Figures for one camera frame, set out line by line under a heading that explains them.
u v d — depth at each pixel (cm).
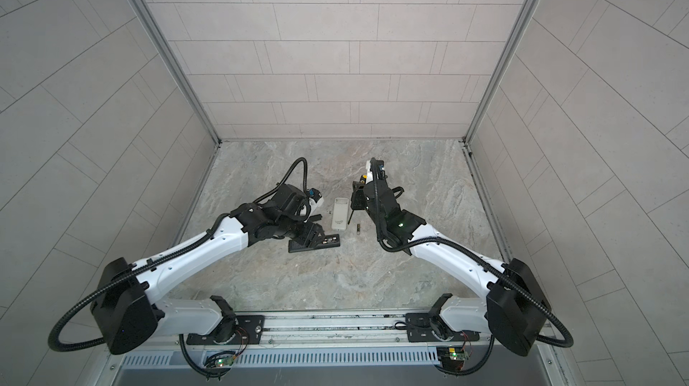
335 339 71
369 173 68
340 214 92
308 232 67
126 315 38
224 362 64
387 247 58
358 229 91
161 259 43
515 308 40
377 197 53
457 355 68
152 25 81
